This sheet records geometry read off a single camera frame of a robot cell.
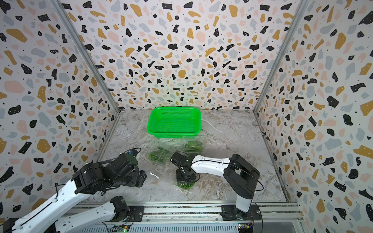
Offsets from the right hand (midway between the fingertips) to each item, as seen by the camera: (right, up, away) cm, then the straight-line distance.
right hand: (180, 182), depth 83 cm
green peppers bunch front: (+3, -1, -1) cm, 4 cm away
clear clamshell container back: (+1, +23, +19) cm, 29 cm away
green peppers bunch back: (+8, +19, +12) cm, 24 cm away
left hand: (-16, +9, -15) cm, 24 cm away
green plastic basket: (-8, +35, +32) cm, 48 cm away
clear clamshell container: (-10, +18, +17) cm, 26 cm away
